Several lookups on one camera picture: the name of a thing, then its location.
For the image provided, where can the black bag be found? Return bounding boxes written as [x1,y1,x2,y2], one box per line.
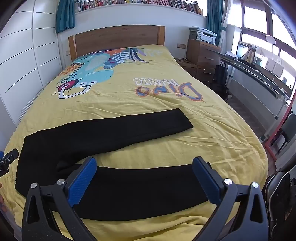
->
[209,61,230,99]

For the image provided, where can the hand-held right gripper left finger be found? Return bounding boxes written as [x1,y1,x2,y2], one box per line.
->
[22,156,97,241]

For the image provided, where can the wooden nightstand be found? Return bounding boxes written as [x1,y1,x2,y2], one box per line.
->
[177,58,199,79]

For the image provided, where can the grey chair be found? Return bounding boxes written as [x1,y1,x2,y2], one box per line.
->
[276,113,296,158]

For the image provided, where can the window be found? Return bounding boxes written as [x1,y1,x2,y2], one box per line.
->
[239,0,296,93]

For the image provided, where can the row of books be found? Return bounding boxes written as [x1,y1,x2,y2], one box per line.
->
[75,0,204,16]

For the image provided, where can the white wardrobe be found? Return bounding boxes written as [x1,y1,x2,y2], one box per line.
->
[0,0,65,129]

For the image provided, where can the dark glass desk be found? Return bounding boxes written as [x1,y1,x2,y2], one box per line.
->
[215,50,292,107]

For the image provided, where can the red metal frame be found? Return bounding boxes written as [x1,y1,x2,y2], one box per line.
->
[264,91,296,161]

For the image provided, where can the wooden dresser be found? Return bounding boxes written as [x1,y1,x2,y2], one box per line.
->
[186,39,222,88]

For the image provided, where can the wooden headboard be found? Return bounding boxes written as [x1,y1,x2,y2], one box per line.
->
[68,25,166,62]

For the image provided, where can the yellow printed bedspread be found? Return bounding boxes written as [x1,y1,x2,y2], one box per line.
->
[0,44,269,241]

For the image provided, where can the teal curtain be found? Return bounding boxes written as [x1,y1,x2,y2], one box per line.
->
[206,0,226,45]
[55,0,76,33]

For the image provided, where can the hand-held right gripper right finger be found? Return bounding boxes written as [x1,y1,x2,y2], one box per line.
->
[192,156,270,241]

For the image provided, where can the white printer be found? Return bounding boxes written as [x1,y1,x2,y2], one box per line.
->
[189,27,217,45]

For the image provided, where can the black chair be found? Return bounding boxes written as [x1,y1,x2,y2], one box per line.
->
[264,171,296,241]

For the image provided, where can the black pants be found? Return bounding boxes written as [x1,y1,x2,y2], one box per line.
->
[15,108,217,222]

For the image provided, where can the white round lamp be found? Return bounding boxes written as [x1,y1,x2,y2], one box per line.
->
[265,35,276,59]

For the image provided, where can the person's left hand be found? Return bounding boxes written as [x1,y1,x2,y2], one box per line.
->
[0,183,9,214]

